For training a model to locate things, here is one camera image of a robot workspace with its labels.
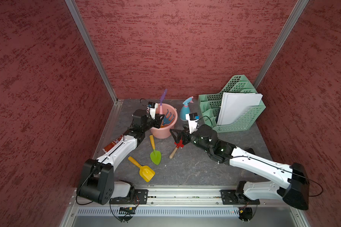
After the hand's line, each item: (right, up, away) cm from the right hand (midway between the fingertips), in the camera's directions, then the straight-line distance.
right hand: (175, 131), depth 70 cm
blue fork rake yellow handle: (-6, +4, +26) cm, 27 cm away
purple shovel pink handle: (-9, +11, +11) cm, 18 cm away
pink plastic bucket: (-3, +7, +27) cm, 28 cm away
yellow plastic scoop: (-18, -25, +11) cm, 33 cm away
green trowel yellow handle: (-13, -19, +18) cm, 29 cm away
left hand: (-8, +7, +14) cm, 18 cm away
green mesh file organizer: (+29, +15, +44) cm, 55 cm away
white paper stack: (+37, +14, +17) cm, 43 cm away
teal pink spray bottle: (+8, +12, +30) cm, 33 cm away
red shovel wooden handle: (+2, -13, +22) cm, 26 cm away
